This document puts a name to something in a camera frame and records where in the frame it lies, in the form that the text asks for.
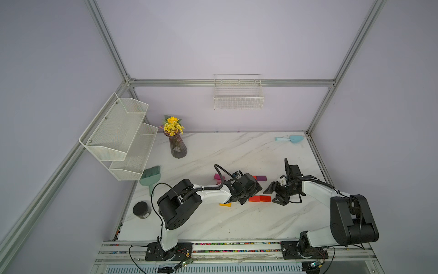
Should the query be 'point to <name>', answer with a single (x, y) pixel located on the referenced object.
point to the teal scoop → (293, 138)
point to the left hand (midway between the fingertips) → (256, 192)
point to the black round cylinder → (141, 209)
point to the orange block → (228, 205)
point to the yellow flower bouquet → (171, 125)
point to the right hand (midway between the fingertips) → (268, 197)
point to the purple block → (262, 178)
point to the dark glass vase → (178, 146)
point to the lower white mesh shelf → (130, 169)
